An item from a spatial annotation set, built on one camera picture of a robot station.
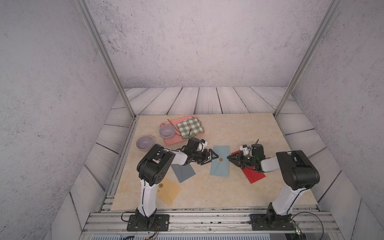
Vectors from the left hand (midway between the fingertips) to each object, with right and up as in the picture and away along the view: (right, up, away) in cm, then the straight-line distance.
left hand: (217, 160), depth 91 cm
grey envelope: (-21, -7, +1) cm, 22 cm away
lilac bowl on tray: (-34, +17, +16) cm, 41 cm away
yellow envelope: (-28, -16, -7) cm, 33 cm away
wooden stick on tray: (-25, +15, +18) cm, 34 cm away
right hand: (+7, +1, +2) cm, 7 cm away
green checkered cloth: (-17, +19, +21) cm, 34 cm away
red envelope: (+20, -8, -2) cm, 22 cm away
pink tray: (-26, +12, +17) cm, 33 cm away
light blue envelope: (+2, -4, +2) cm, 5 cm away
